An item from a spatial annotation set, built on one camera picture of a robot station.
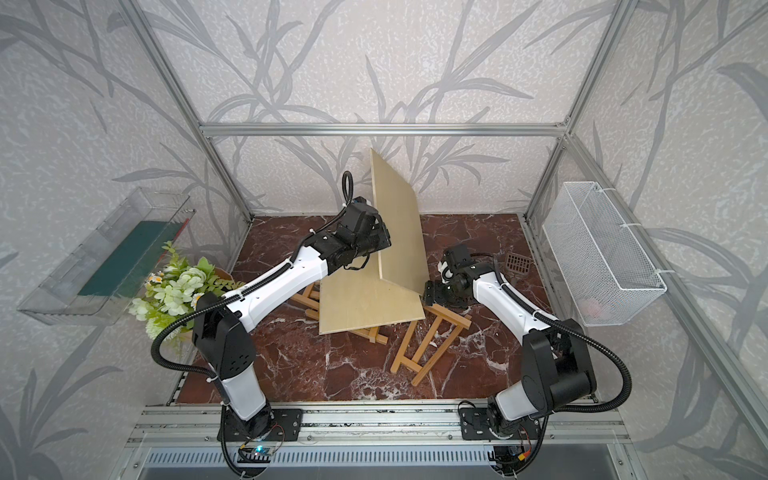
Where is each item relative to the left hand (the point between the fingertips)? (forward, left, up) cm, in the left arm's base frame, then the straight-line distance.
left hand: (390, 233), depth 83 cm
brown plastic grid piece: (+6, -45, -23) cm, 51 cm away
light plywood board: (+5, -4, -20) cm, 21 cm away
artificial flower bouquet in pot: (-23, +45, +6) cm, 51 cm away
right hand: (-12, -13, -16) cm, 24 cm away
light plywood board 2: (-12, +10, -17) cm, 22 cm away
